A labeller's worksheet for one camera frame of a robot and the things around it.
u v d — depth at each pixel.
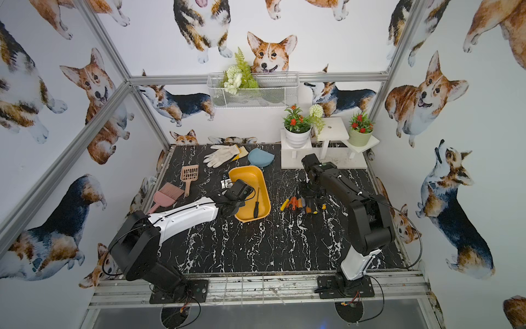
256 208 0.93
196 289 0.74
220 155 1.14
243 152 1.18
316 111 0.88
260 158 1.17
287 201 0.97
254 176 0.97
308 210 0.92
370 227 0.47
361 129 0.92
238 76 0.78
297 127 0.88
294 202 0.95
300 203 0.94
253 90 0.84
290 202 0.95
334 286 0.74
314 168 0.67
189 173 1.10
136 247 0.44
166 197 1.00
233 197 0.68
